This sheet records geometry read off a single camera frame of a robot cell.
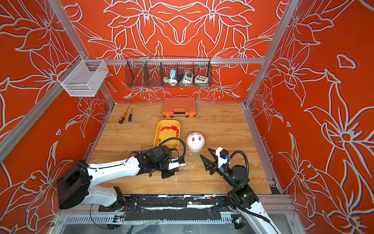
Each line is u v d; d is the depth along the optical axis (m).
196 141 0.85
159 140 0.98
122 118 1.07
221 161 0.61
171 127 1.04
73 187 0.42
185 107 1.15
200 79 0.94
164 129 1.04
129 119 1.08
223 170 0.63
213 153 0.72
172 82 0.85
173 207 0.73
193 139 0.85
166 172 0.70
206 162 0.66
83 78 0.92
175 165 0.68
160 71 1.01
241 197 0.57
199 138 0.85
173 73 0.83
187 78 0.91
